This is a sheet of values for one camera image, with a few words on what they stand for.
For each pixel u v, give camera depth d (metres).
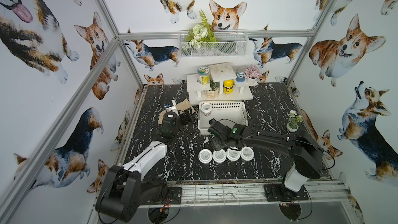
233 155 0.81
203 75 0.97
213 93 1.07
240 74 0.98
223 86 1.08
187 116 0.75
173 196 0.73
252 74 0.93
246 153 0.80
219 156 0.80
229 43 0.92
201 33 0.78
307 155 0.44
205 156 0.80
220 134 0.63
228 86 1.09
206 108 0.98
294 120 0.91
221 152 0.81
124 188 0.41
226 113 1.06
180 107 1.10
